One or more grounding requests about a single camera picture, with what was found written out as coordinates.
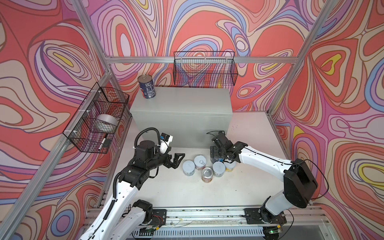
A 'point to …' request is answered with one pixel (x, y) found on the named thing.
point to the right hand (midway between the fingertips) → (219, 154)
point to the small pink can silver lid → (207, 174)
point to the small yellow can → (229, 166)
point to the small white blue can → (218, 169)
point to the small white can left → (188, 168)
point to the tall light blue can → (219, 159)
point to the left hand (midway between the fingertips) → (178, 151)
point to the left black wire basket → (92, 126)
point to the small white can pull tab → (200, 162)
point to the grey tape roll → (105, 123)
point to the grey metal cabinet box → (190, 115)
